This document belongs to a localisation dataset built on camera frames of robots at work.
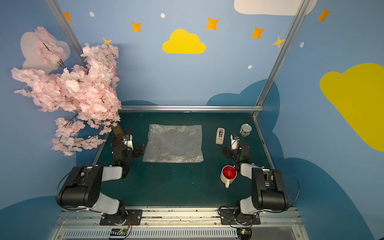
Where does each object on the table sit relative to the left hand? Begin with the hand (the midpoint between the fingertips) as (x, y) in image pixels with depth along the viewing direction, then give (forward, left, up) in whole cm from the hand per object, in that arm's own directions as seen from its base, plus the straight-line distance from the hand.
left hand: (135, 142), depth 94 cm
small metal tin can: (+15, -74, -2) cm, 76 cm away
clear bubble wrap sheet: (+5, -18, -8) cm, 21 cm away
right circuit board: (-45, -64, -11) cm, 79 cm away
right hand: (+2, -63, -1) cm, 63 cm away
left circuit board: (-47, -1, -11) cm, 48 cm away
